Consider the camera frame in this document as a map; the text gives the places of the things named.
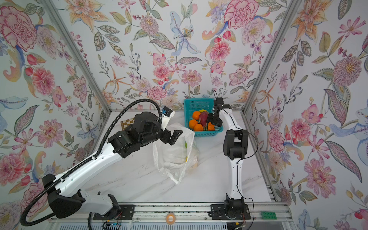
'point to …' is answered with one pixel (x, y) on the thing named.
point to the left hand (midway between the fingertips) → (177, 128)
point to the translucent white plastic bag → (180, 156)
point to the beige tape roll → (167, 220)
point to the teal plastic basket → (191, 105)
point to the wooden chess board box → (124, 123)
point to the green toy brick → (269, 215)
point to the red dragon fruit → (203, 118)
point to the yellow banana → (202, 110)
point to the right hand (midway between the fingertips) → (211, 121)
